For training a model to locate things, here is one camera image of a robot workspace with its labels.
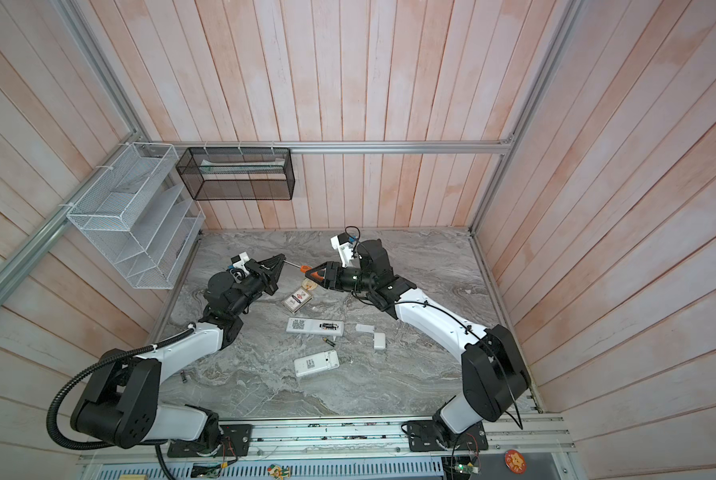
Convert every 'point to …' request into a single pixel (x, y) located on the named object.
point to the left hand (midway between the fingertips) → (288, 258)
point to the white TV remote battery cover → (365, 328)
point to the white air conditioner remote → (316, 363)
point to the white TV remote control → (314, 326)
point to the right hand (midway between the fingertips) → (309, 277)
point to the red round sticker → (515, 461)
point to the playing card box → (297, 300)
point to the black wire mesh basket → (239, 173)
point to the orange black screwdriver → (303, 268)
